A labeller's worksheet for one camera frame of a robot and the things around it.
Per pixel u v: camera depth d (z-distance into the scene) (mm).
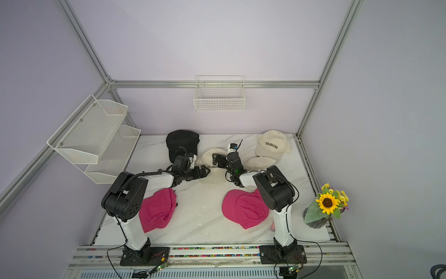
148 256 712
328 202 644
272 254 732
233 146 884
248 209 832
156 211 838
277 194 546
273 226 816
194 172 877
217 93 951
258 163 956
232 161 769
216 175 935
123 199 505
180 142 1105
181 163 781
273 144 1075
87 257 748
